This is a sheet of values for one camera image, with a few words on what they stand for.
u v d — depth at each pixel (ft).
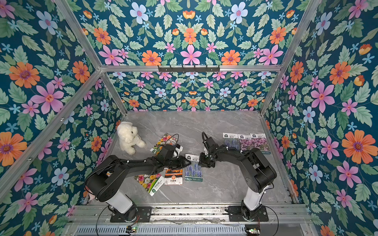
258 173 1.57
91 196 2.50
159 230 2.51
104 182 1.50
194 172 2.83
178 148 2.81
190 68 3.03
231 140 3.36
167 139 3.36
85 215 2.47
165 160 2.36
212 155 2.22
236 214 2.40
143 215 2.41
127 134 2.76
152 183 2.76
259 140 3.33
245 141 3.32
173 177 2.83
